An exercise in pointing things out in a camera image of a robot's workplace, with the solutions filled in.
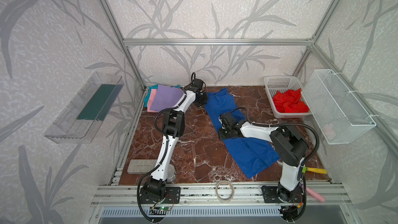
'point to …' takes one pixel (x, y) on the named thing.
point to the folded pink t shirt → (152, 97)
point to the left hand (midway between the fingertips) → (209, 96)
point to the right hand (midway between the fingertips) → (219, 131)
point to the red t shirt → (288, 102)
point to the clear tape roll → (221, 199)
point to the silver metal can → (171, 173)
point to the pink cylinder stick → (315, 194)
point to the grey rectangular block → (141, 166)
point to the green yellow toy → (318, 170)
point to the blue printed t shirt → (251, 154)
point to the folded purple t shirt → (166, 96)
